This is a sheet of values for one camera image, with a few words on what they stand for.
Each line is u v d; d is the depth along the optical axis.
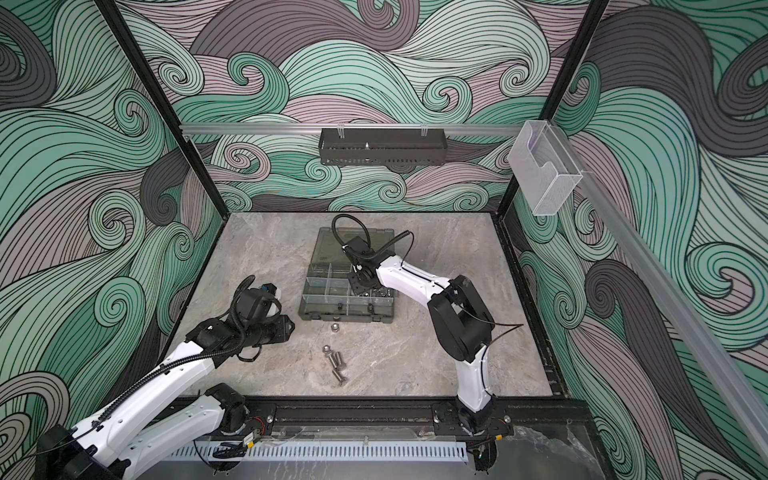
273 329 0.69
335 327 0.88
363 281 0.66
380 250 0.61
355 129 0.93
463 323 0.49
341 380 0.79
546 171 0.78
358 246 0.72
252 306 0.59
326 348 0.85
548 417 0.74
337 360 0.82
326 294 0.93
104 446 0.39
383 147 0.95
